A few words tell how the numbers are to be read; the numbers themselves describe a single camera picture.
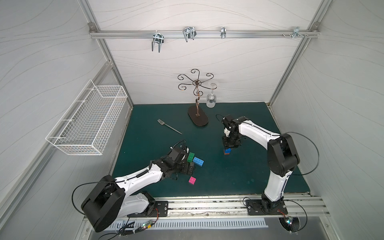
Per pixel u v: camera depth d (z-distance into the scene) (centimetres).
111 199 40
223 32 78
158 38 78
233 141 79
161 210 74
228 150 91
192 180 82
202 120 111
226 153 92
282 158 50
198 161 88
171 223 70
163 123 109
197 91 93
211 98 95
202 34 78
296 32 77
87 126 69
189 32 76
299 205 67
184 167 75
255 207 74
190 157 90
